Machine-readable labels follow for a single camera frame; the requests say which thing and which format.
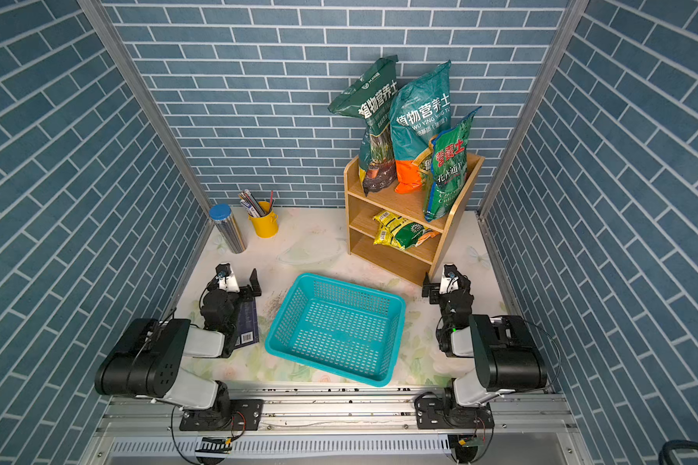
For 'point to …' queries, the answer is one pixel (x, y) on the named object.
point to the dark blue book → (247, 331)
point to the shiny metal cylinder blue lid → (222, 215)
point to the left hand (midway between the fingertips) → (247, 270)
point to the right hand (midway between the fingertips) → (446, 274)
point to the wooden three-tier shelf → (416, 263)
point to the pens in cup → (252, 205)
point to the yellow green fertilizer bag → (396, 231)
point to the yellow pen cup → (265, 226)
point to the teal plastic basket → (339, 328)
